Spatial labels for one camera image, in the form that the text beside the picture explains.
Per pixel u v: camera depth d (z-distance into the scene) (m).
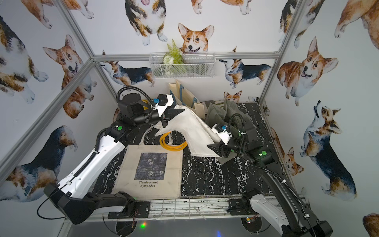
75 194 0.39
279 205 0.44
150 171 0.85
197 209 0.75
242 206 0.73
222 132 0.58
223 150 0.60
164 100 0.49
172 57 0.82
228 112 0.82
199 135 0.68
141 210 0.74
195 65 0.92
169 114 0.55
